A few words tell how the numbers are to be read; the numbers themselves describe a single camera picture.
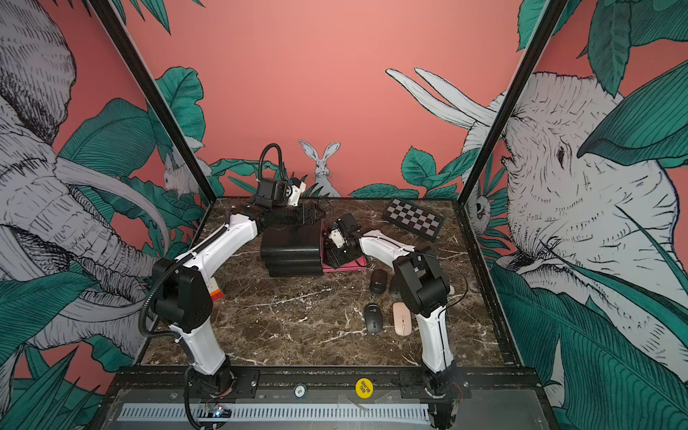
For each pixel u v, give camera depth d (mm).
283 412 702
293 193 730
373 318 858
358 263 861
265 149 674
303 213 765
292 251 827
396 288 913
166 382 757
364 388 731
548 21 702
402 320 838
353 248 733
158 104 884
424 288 536
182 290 469
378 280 931
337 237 905
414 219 1109
